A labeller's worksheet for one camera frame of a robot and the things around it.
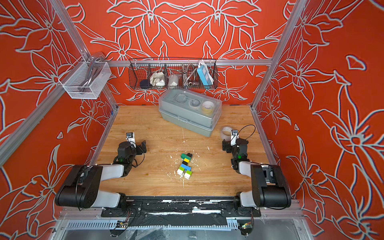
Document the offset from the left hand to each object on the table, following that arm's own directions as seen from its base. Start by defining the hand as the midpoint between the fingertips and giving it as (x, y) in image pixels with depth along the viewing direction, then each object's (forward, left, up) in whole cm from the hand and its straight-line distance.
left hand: (137, 140), depth 93 cm
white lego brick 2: (-19, -33, -4) cm, 38 cm away
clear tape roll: (+13, -59, -5) cm, 60 cm away
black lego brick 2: (-12, -32, -3) cm, 34 cm away
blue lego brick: (-14, -33, -4) cm, 36 cm away
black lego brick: (-6, -34, -3) cm, 34 cm away
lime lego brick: (-16, -34, -4) cm, 38 cm away
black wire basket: (+40, -19, +24) cm, 50 cm away
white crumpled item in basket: (+30, -11, +26) cm, 41 cm away
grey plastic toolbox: (+15, -33, +14) cm, 39 cm away
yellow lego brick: (-9, -32, -3) cm, 34 cm away
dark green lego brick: (-7, -31, -4) cm, 32 cm away
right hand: (+5, -58, +2) cm, 59 cm away
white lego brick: (-17, -29, -4) cm, 33 cm away
